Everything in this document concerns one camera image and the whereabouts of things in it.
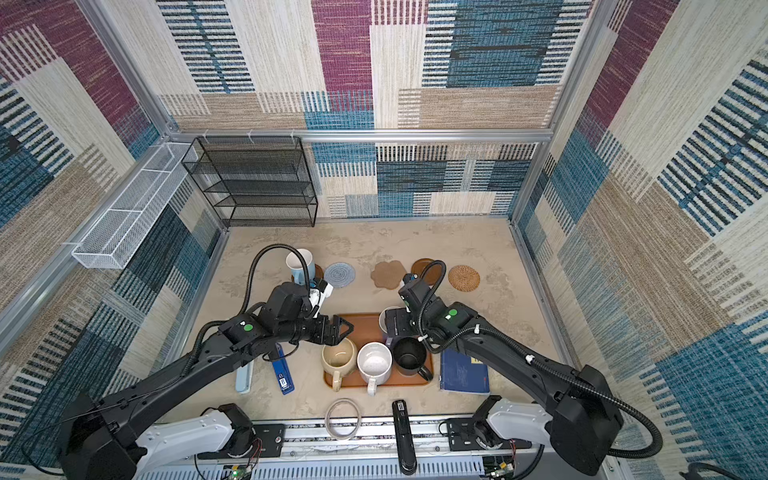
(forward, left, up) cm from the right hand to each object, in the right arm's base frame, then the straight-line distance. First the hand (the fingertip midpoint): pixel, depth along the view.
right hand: (404, 323), depth 81 cm
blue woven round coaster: (+24, +20, -11) cm, 33 cm away
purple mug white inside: (+1, +6, -2) cm, 7 cm away
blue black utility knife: (-8, +33, -10) cm, 36 cm away
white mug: (-6, +9, -11) cm, 15 cm away
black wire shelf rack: (+53, +50, +7) cm, 73 cm away
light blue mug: (+19, +32, -2) cm, 37 cm away
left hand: (-1, +16, +5) cm, 16 cm away
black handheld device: (-29, +1, -7) cm, 30 cm away
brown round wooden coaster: (+24, +27, -9) cm, 37 cm away
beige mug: (-5, +18, -11) cm, 22 cm away
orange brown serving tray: (+4, +11, -11) cm, 16 cm away
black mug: (-5, -1, -10) cm, 11 cm away
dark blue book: (-10, -14, -11) cm, 21 cm away
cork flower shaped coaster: (+24, +4, -12) cm, 27 cm away
